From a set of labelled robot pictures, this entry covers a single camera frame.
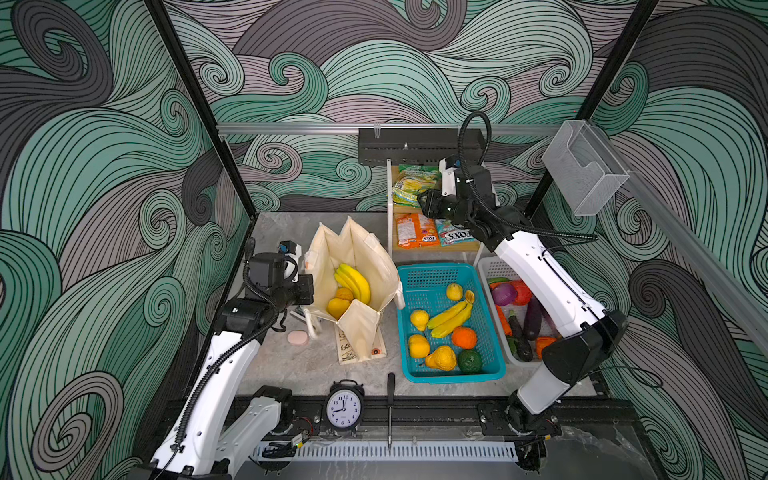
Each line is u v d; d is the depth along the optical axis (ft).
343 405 2.39
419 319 2.85
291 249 2.09
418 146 3.11
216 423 1.34
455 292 3.03
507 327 2.81
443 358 2.55
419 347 2.63
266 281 1.72
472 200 1.76
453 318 2.90
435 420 2.44
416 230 3.02
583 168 2.61
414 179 2.55
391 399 2.49
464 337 2.67
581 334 1.35
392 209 2.49
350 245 2.88
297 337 2.76
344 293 2.95
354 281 2.97
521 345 2.73
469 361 2.55
